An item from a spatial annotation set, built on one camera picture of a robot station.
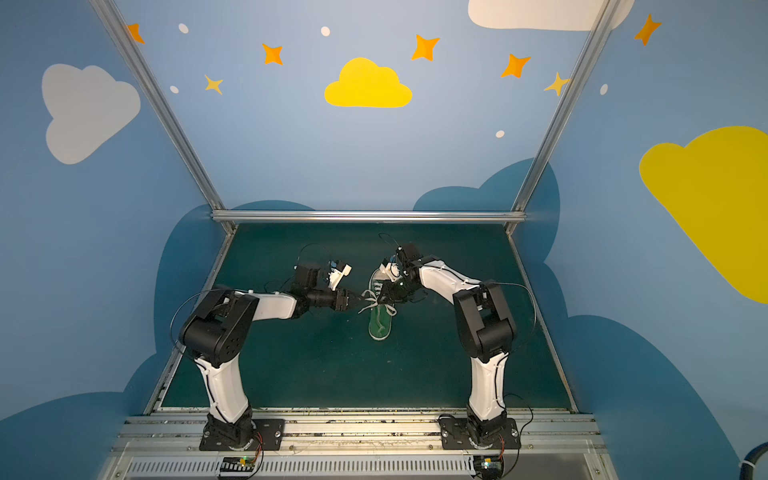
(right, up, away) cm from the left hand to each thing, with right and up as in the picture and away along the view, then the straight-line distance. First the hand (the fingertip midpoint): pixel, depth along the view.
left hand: (360, 295), depth 95 cm
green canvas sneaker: (+7, -7, -2) cm, 10 cm away
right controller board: (+34, -40, -21) cm, 57 cm away
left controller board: (-29, -40, -22) cm, 54 cm away
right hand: (+8, -1, -1) cm, 8 cm away
